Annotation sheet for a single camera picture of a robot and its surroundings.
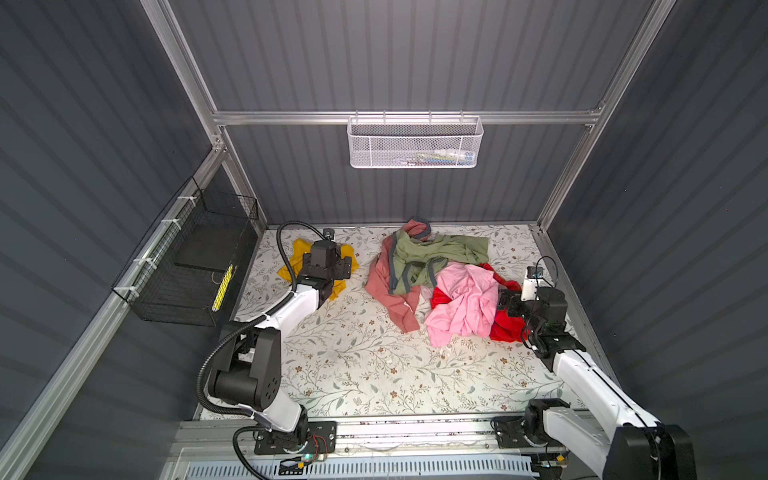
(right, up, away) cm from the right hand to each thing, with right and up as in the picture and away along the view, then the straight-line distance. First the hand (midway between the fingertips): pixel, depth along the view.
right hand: (523, 288), depth 84 cm
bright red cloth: (-4, -12, +2) cm, 13 cm away
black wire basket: (-90, +5, -12) cm, 91 cm away
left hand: (-58, +9, +7) cm, 59 cm away
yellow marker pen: (-78, +1, -15) cm, 79 cm away
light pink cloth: (-13, -3, +4) cm, 14 cm away
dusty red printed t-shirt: (-32, -5, +14) cm, 35 cm away
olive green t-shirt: (-30, +8, +17) cm, 35 cm away
